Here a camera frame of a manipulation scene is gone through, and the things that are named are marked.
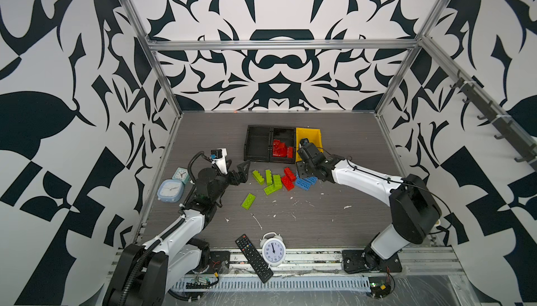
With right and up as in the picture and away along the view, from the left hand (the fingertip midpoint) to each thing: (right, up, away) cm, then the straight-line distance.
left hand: (240, 157), depth 82 cm
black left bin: (+5, +4, +27) cm, 28 cm away
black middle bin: (+19, +9, +25) cm, 33 cm away
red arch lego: (+16, +2, +20) cm, 26 cm away
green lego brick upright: (+11, -10, +12) cm, 19 cm away
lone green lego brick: (+3, -19, +7) cm, 21 cm away
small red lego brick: (+21, 0, +20) cm, 29 cm away
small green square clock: (-27, -9, +12) cm, 31 cm away
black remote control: (+6, -34, -8) cm, 35 cm away
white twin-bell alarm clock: (+13, -32, -6) cm, 35 cm away
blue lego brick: (+26, -12, +10) cm, 30 cm away
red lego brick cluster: (+20, -11, +11) cm, 25 cm away
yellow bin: (+33, +9, +22) cm, 40 cm away
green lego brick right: (+15, -13, +8) cm, 21 cm away
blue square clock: (-30, -15, +7) cm, 34 cm away
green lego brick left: (+6, -10, +12) cm, 17 cm away
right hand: (+26, -4, +8) cm, 27 cm away
